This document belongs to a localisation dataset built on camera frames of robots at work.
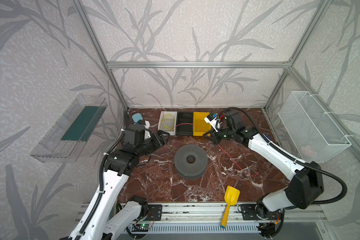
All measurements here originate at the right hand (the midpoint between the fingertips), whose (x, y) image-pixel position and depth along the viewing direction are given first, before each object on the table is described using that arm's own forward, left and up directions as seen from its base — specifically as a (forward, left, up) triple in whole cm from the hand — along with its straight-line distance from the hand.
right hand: (204, 130), depth 79 cm
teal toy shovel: (+29, +50, -23) cm, 62 cm away
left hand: (-7, +17, +8) cm, 20 cm away
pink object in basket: (-11, -50, -2) cm, 52 cm away
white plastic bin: (+11, +20, -19) cm, 30 cm away
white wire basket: (-12, -44, +13) cm, 48 cm away
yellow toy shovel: (-28, -14, -22) cm, 38 cm away
